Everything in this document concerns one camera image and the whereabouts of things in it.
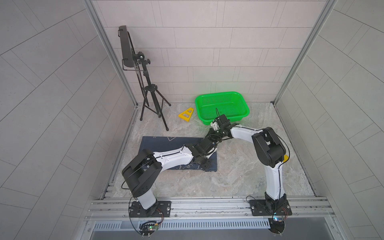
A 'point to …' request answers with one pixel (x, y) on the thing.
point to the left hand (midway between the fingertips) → (210, 162)
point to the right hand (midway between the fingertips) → (205, 137)
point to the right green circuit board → (277, 225)
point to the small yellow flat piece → (286, 157)
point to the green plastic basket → (231, 104)
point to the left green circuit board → (148, 228)
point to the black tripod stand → (153, 99)
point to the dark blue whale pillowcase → (163, 144)
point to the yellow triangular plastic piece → (186, 114)
